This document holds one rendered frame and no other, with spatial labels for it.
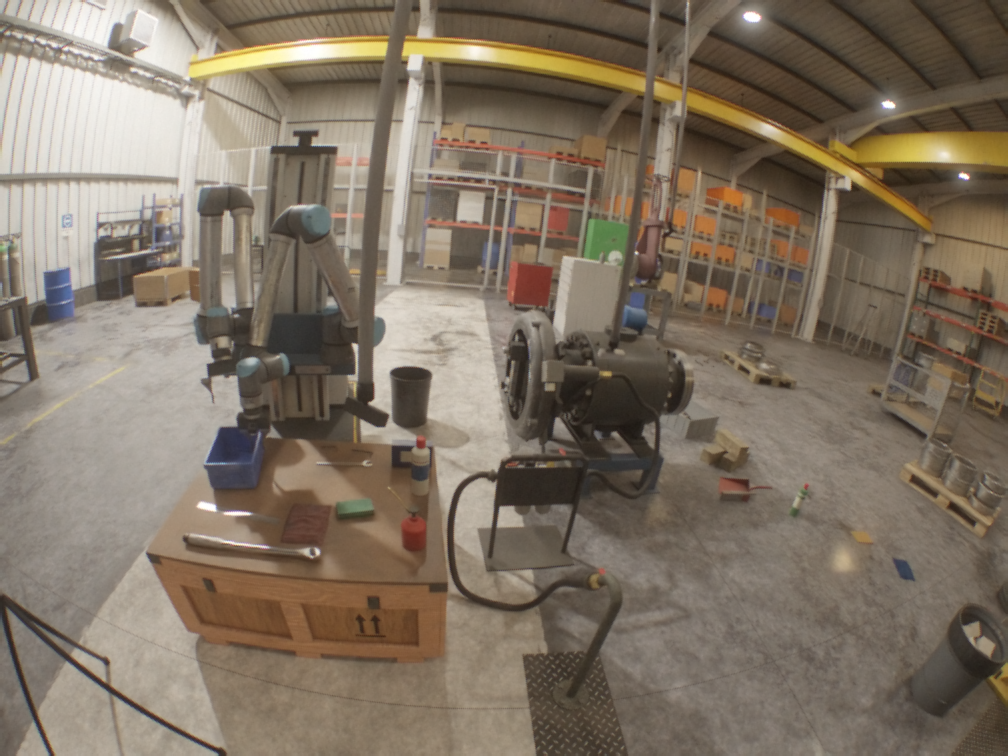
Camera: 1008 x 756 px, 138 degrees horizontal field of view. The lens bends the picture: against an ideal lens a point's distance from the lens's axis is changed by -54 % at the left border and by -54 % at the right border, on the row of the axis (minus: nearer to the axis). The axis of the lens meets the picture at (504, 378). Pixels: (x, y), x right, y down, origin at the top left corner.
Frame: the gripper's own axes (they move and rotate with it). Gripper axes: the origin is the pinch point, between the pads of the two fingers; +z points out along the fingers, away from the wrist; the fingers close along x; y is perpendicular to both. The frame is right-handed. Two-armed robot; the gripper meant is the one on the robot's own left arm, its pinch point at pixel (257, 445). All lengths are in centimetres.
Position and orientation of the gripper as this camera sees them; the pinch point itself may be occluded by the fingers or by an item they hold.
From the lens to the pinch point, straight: 170.6
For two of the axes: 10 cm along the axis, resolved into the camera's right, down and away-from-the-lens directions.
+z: -1.2, 9.3, 3.4
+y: 3.7, 3.6, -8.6
